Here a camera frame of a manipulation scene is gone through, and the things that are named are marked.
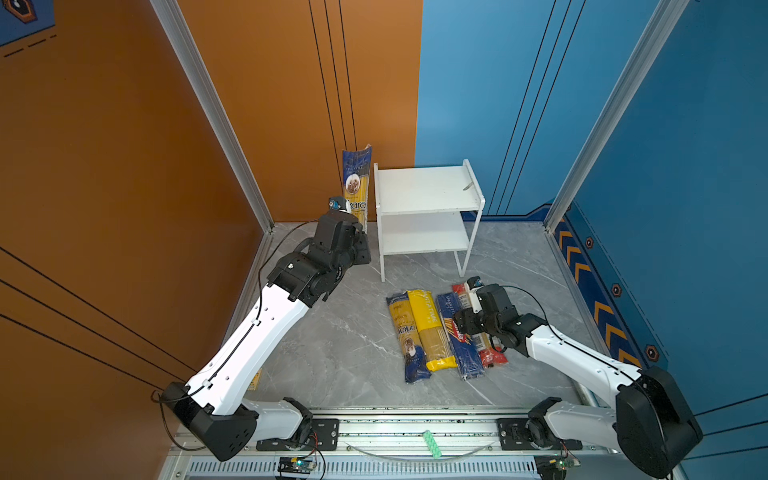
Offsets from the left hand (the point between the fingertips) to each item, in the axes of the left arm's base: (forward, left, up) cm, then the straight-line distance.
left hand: (361, 234), depth 70 cm
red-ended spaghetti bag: (-16, -35, -33) cm, 51 cm away
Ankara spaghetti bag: (-19, -14, -32) cm, 40 cm away
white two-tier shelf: (+11, -16, -2) cm, 20 cm away
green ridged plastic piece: (-38, -18, -33) cm, 53 cm away
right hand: (-6, -28, -27) cm, 40 cm away
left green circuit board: (-42, +15, -36) cm, 58 cm away
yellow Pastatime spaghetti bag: (-9, -19, -33) cm, 39 cm away
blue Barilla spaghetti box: (-15, -28, -31) cm, 45 cm away
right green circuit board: (-42, -47, -36) cm, 72 cm away
